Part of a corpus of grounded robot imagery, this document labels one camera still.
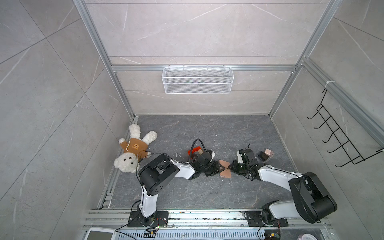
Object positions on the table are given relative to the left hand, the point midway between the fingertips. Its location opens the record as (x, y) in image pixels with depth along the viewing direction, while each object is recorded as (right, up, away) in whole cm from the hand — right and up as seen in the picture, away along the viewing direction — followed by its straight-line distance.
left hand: (225, 167), depth 87 cm
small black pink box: (+26, +5, +8) cm, 28 cm away
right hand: (+3, 0, +5) cm, 6 cm away
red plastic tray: (-18, +10, +8) cm, 22 cm away
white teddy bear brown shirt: (-56, +10, +5) cm, 57 cm away
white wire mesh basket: (-16, +56, +14) cm, 60 cm away
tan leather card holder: (0, -4, +1) cm, 4 cm away
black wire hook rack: (+48, +18, -22) cm, 56 cm away
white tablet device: (-60, -24, -21) cm, 68 cm away
